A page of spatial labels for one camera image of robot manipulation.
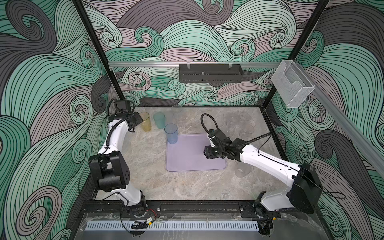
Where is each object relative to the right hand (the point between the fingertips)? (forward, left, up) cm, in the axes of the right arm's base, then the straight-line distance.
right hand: (207, 152), depth 81 cm
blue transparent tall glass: (+15, +22, 0) cm, 27 cm away
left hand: (+18, +42, +8) cm, 46 cm away
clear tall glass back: (+37, +20, -10) cm, 43 cm away
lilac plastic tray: (+4, +11, -12) cm, 17 cm away
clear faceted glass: (+26, +24, -6) cm, 36 cm away
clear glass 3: (+24, -32, -11) cm, 41 cm away
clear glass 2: (+35, -32, -10) cm, 49 cm away
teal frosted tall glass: (+26, +31, -2) cm, 40 cm away
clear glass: (-5, -22, -11) cm, 25 cm away
